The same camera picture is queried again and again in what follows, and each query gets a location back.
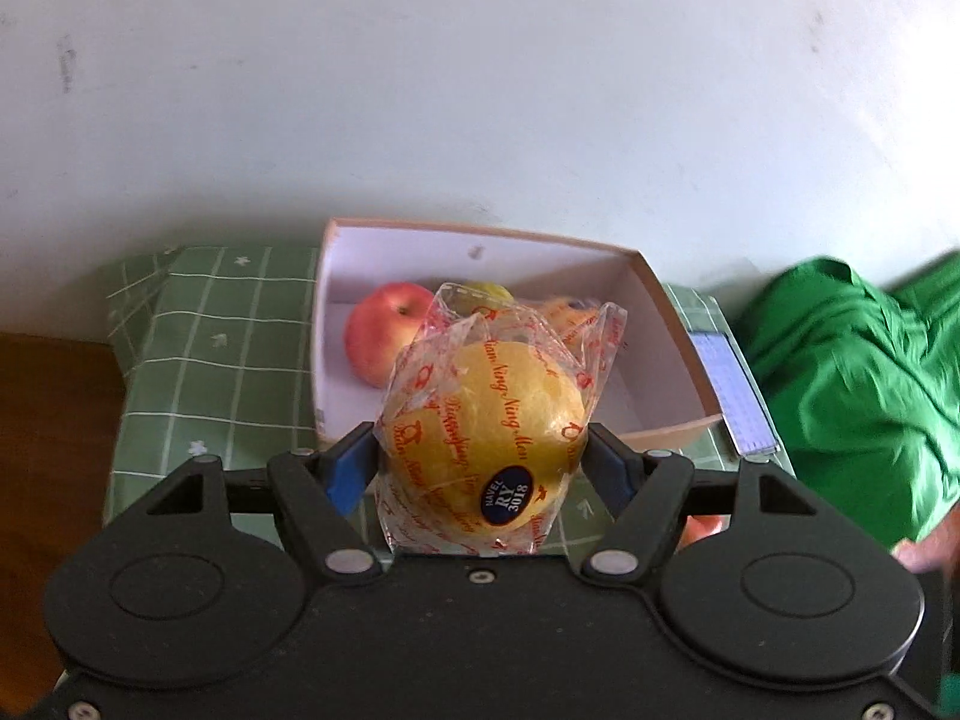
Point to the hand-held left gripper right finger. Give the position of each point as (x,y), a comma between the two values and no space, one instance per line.
(611,472)

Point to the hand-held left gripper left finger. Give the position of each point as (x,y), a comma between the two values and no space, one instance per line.
(349,469)

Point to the red apple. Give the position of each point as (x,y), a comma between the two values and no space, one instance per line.
(379,337)
(701,529)

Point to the plastic-wrapped orange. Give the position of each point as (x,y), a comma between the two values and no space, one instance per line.
(566,311)
(480,397)

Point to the green pear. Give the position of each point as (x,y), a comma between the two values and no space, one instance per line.
(487,292)

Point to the white cardboard box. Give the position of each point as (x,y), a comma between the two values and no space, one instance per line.
(405,255)

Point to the person's right hand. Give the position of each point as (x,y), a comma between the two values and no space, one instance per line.
(930,551)

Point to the smartphone with lit screen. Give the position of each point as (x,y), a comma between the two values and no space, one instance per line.
(731,390)

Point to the green checked tablecloth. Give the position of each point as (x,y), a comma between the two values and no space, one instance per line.
(210,375)

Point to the bright green cloth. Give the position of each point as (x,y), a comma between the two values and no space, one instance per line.
(847,390)

